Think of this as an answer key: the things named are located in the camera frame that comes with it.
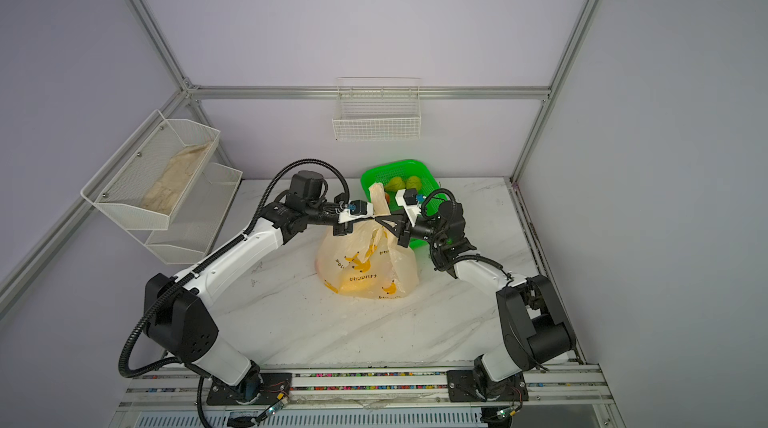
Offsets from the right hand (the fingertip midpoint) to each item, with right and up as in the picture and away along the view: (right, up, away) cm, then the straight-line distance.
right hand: (376, 219), depth 75 cm
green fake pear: (+5, +12, +39) cm, 42 cm away
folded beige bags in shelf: (-55, +7, 0) cm, 55 cm away
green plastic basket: (+9, +16, +39) cm, 43 cm away
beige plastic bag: (-3, -13, +8) cm, 16 cm away
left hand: (-2, +2, +2) cm, 3 cm away
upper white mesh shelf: (-60, +10, +1) cm, 61 cm away
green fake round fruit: (+12, +12, +37) cm, 41 cm away
